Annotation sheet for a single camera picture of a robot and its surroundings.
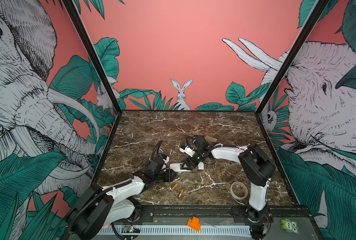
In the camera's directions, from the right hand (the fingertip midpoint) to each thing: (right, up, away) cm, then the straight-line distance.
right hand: (183, 163), depth 89 cm
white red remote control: (-4, -3, 0) cm, 4 cm away
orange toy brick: (+5, -24, -18) cm, 31 cm away
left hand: (-5, -4, -3) cm, 8 cm away
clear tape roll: (+31, -13, -6) cm, 34 cm away
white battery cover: (+11, -2, +1) cm, 11 cm away
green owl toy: (+51, -25, -18) cm, 60 cm away
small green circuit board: (-26, -27, -19) cm, 41 cm away
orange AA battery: (-5, -12, -5) cm, 14 cm away
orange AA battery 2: (-2, -14, -8) cm, 17 cm away
